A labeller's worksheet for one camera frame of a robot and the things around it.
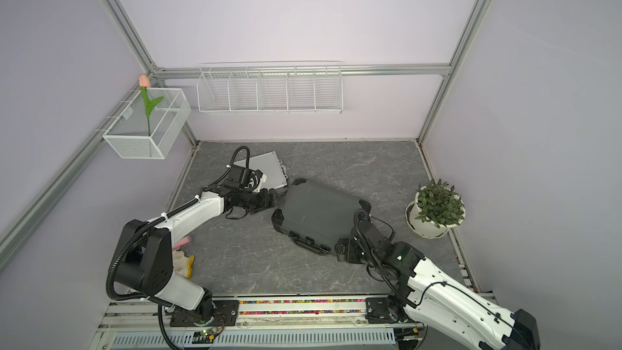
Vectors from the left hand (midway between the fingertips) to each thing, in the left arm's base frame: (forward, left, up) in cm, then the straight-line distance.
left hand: (277, 204), depth 87 cm
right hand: (-17, -23, 0) cm, 28 cm away
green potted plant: (-8, -55, +7) cm, 56 cm away
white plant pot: (-12, -53, -3) cm, 54 cm away
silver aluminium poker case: (+24, +4, -8) cm, 25 cm away
